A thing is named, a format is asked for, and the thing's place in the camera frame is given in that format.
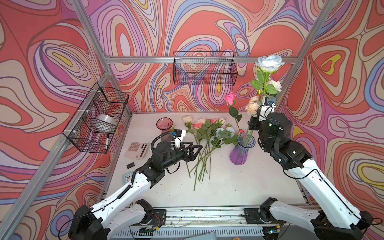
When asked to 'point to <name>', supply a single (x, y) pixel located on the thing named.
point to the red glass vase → (165, 124)
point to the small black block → (130, 165)
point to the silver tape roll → (104, 122)
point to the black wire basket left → (92, 127)
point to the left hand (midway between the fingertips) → (199, 145)
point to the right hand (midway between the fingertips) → (258, 114)
